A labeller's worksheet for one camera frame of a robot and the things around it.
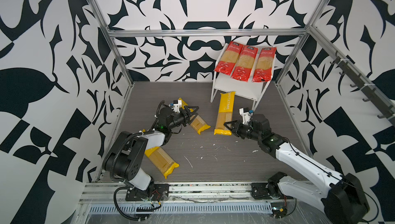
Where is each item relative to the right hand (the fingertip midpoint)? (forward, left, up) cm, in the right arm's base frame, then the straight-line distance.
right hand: (225, 124), depth 77 cm
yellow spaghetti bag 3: (-14, +31, -16) cm, 38 cm away
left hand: (+9, +12, +2) cm, 15 cm away
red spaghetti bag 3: (+19, -19, +16) cm, 31 cm away
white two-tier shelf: (+23, -20, -3) cm, 31 cm away
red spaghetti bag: (+32, -4, +15) cm, 36 cm away
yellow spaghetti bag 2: (+7, -1, -1) cm, 7 cm away
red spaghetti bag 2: (+26, -12, +16) cm, 33 cm away
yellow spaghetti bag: (+11, +14, -17) cm, 24 cm away
